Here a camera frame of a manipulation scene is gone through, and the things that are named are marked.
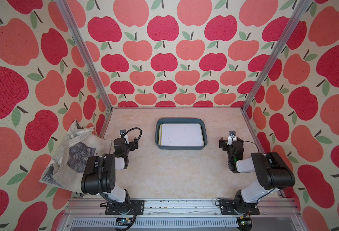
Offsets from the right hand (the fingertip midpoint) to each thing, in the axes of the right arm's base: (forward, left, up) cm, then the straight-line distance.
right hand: (232, 140), depth 93 cm
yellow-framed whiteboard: (+5, +32, -4) cm, 33 cm away
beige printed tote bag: (-34, +88, +14) cm, 96 cm away
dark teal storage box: (+17, +26, -2) cm, 31 cm away
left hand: (-6, +68, 0) cm, 68 cm away
